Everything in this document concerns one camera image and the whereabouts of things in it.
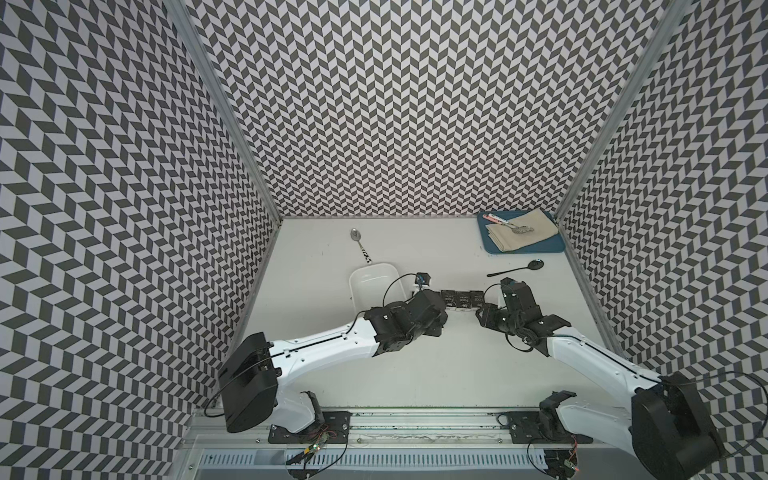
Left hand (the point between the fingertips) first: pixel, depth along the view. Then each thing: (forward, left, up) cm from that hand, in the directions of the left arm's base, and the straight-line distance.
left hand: (434, 316), depth 78 cm
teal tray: (+34, -46, -11) cm, 58 cm away
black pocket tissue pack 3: (+11, -15, -11) cm, 22 cm away
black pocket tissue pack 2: (+11, -11, -12) cm, 20 cm away
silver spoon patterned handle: (+39, +26, -12) cm, 48 cm away
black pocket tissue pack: (+12, -7, -11) cm, 18 cm away
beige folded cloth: (+38, -31, -13) cm, 50 cm away
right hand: (+3, -15, -9) cm, 17 cm away
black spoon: (+24, -37, -11) cm, 46 cm away
